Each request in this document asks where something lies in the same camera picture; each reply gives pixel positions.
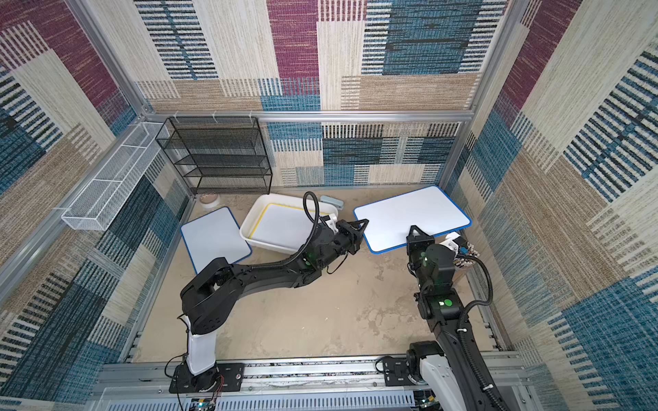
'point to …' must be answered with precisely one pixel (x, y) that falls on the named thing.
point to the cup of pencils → (466, 249)
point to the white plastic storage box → (261, 205)
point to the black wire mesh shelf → (218, 155)
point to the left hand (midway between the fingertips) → (374, 220)
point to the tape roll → (209, 199)
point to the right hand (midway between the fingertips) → (409, 228)
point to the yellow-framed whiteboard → (284, 226)
